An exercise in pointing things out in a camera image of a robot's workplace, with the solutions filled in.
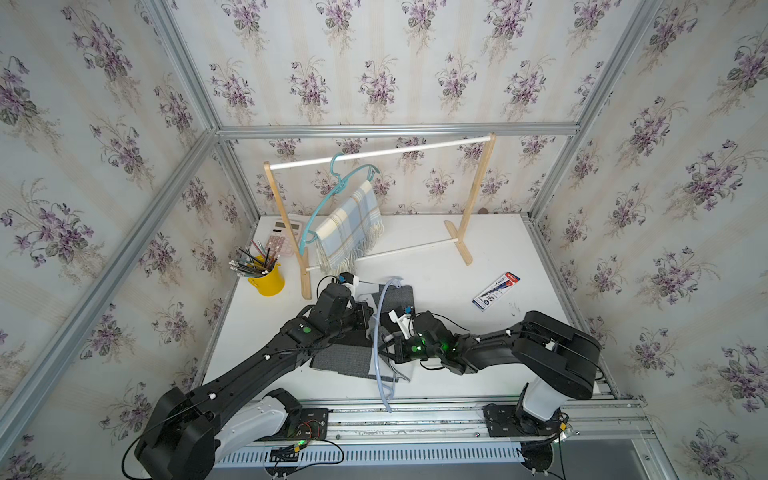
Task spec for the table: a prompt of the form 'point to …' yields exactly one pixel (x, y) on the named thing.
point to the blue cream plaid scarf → (350, 234)
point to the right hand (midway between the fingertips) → (381, 354)
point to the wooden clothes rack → (460, 240)
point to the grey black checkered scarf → (351, 351)
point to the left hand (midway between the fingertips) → (379, 315)
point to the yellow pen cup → (271, 283)
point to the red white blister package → (495, 290)
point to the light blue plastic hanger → (395, 282)
